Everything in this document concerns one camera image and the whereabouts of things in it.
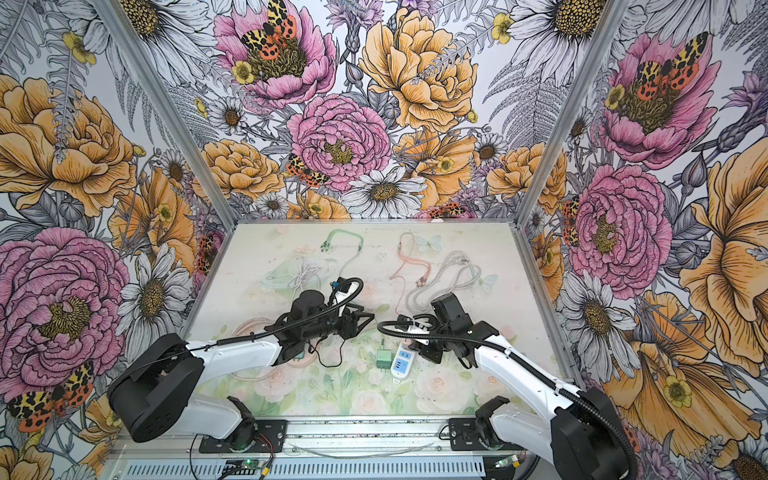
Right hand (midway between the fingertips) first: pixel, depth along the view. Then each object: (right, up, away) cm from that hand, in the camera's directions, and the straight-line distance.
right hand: (418, 347), depth 82 cm
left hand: (-14, +7, +2) cm, 16 cm away
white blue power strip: (-4, -5, +1) cm, 6 cm away
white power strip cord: (+12, +13, +18) cm, 25 cm away
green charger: (-9, -4, +3) cm, 10 cm away
